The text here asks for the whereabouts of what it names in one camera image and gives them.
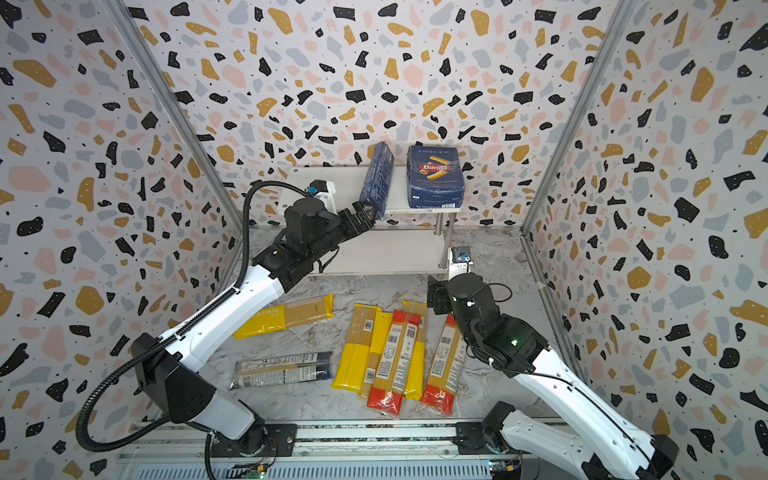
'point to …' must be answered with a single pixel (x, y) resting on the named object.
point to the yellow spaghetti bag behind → (415, 383)
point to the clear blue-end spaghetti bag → (282, 370)
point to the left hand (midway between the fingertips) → (369, 204)
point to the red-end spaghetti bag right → (447, 368)
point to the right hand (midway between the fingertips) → (440, 272)
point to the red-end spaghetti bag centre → (387, 392)
